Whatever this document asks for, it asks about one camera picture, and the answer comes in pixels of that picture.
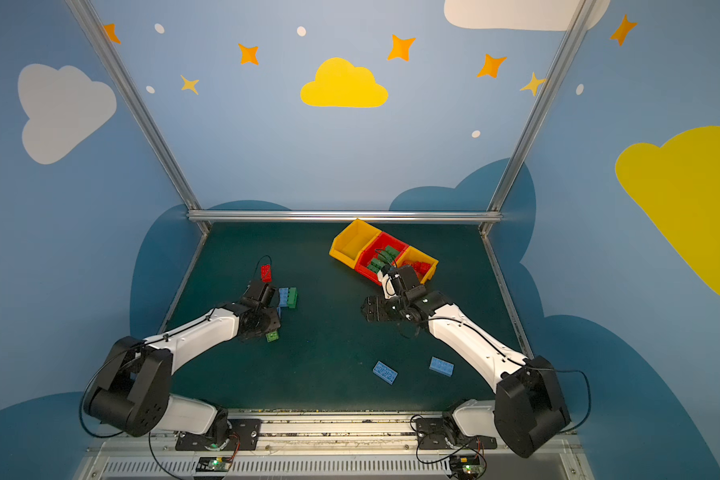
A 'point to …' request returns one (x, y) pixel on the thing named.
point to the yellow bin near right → (413, 254)
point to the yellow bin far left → (349, 244)
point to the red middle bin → (380, 242)
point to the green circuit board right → (465, 467)
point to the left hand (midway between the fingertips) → (278, 322)
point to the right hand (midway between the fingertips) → (376, 304)
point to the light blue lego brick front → (385, 372)
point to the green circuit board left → (213, 464)
